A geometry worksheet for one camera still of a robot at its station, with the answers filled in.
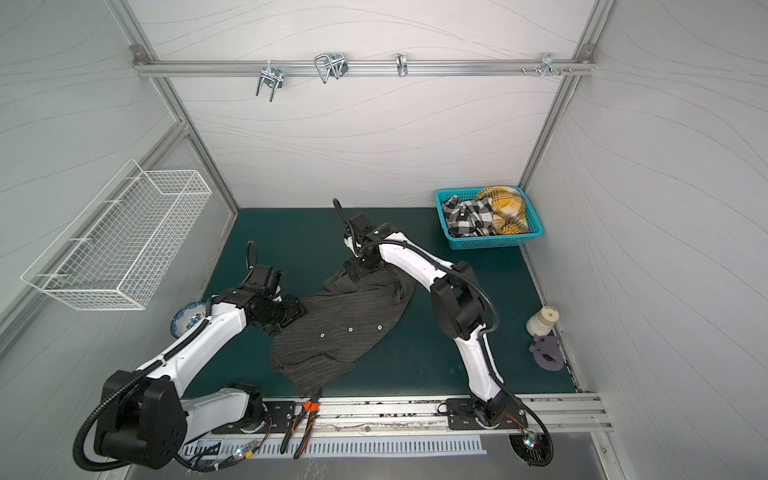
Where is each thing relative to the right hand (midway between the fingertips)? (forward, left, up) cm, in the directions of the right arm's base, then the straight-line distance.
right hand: (365, 262), depth 93 cm
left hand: (-16, +16, -2) cm, 23 cm away
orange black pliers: (-39, +10, -9) cm, 42 cm away
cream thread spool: (-16, -51, -4) cm, 54 cm away
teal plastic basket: (+14, -43, -5) cm, 45 cm away
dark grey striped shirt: (-16, +6, -9) cm, 19 cm away
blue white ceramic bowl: (-19, +53, -6) cm, 56 cm away
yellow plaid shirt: (+24, -49, 0) cm, 55 cm away
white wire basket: (-15, +54, +24) cm, 61 cm away
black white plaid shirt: (+21, -35, -1) cm, 41 cm away
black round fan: (-44, -45, -13) cm, 65 cm away
